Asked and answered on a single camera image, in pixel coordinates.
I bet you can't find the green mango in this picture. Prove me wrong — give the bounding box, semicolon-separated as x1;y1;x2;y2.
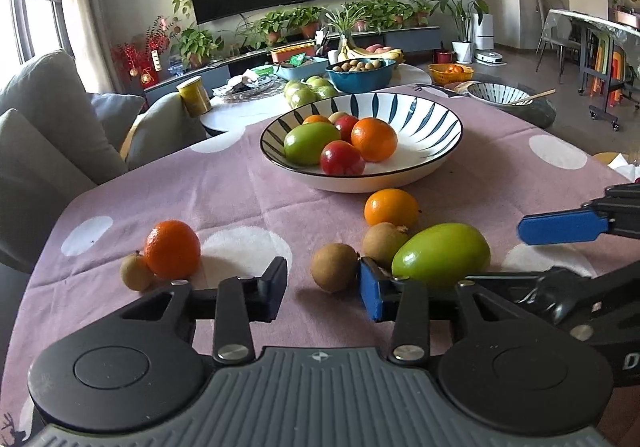
284;122;341;166
392;222;491;292

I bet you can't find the large orange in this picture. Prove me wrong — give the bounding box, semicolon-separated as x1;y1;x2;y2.
351;118;398;163

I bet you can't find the red apple group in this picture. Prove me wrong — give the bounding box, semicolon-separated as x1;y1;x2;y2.
334;114;359;144

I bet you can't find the small orange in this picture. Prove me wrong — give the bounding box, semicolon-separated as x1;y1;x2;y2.
303;114;331;125
363;188;421;228

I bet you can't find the brown kiwi right group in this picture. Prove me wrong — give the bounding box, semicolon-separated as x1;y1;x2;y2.
309;243;359;293

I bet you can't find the small orange behind mango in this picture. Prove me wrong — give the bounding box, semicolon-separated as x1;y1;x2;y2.
363;188;421;228

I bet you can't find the pink polka dot tablecloth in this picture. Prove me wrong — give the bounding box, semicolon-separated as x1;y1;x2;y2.
1;86;639;446

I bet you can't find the orange left group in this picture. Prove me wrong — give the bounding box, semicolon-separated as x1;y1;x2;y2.
143;219;201;280

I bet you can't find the dark round side table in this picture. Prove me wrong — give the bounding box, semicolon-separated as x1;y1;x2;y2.
445;81;556;129

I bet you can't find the small brown fruit left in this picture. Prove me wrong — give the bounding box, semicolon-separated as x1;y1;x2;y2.
119;251;154;292

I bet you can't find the wooden spoon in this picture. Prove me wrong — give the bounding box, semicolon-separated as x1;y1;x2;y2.
510;88;556;107

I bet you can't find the small striped bowl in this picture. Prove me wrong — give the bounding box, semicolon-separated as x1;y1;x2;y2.
466;82;532;107

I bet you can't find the dining table with cloth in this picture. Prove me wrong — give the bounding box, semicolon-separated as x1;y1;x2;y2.
547;8;639;132

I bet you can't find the large striped white bowl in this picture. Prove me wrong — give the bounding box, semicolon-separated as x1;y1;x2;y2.
259;92;463;193

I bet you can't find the white round coffee table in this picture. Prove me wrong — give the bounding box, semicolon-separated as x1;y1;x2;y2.
198;62;433;137

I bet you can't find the orange basket of tangerines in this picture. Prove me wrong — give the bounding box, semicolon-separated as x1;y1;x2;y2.
428;63;474;86

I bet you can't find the tray of green apples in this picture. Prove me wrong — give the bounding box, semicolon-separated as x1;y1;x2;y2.
284;76;340;109

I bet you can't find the tall plant white pot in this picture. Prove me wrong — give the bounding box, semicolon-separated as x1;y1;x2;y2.
430;0;489;64

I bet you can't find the small red pot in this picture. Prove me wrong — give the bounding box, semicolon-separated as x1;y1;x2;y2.
435;50;456;63

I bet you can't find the yellow tin can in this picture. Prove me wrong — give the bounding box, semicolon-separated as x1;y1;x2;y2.
177;75;212;118

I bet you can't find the glass plate of snacks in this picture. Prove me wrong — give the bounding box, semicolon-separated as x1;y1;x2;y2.
212;74;285;103

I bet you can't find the grey dining chair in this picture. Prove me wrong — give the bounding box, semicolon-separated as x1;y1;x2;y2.
536;0;574;80

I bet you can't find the blue bowl of kiwis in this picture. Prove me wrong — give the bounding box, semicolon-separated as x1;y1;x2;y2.
326;56;397;94

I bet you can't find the light blue snack tray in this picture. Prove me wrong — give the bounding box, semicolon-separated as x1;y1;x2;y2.
274;57;329;81

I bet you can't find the dark tv cabinet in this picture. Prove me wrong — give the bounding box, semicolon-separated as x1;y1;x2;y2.
143;25;442;107

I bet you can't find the orange box on cabinet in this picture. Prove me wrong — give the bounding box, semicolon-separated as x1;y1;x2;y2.
270;40;316;64

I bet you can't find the banana bunch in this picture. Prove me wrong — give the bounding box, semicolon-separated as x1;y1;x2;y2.
337;37;405;63

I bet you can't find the potted green plant left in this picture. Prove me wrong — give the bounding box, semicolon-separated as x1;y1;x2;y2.
176;28;224;69

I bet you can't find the grey sofa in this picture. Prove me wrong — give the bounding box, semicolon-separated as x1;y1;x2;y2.
1;50;206;274

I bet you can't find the red berry decoration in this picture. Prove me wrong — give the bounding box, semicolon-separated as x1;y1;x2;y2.
111;16;182;89

